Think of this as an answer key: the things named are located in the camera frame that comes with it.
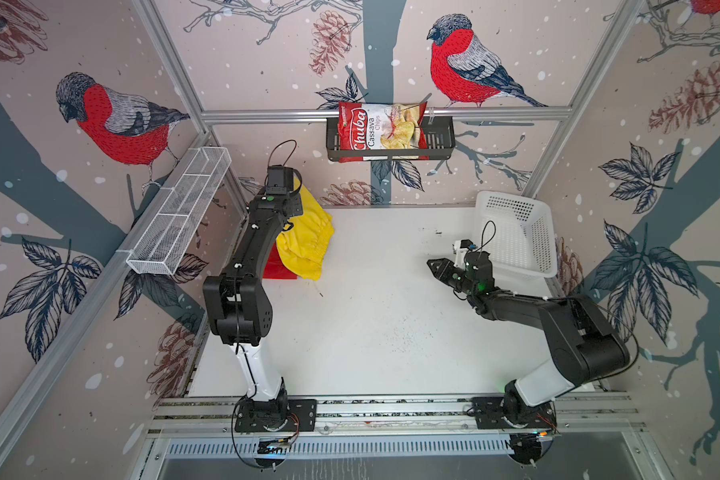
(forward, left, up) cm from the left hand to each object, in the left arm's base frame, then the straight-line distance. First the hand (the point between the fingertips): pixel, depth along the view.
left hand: (284, 200), depth 89 cm
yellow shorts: (-5, -5, -14) cm, 16 cm away
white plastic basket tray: (+8, -84, -25) cm, 88 cm away
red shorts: (-14, +4, -16) cm, 21 cm away
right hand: (-14, -44, -16) cm, 49 cm away
